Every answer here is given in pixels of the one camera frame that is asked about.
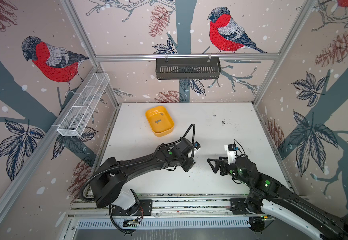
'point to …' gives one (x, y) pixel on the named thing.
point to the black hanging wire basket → (188, 69)
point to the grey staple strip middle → (159, 120)
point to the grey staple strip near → (156, 121)
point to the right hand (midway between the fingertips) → (211, 161)
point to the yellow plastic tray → (164, 127)
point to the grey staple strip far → (161, 114)
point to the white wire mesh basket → (84, 105)
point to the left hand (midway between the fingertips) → (192, 163)
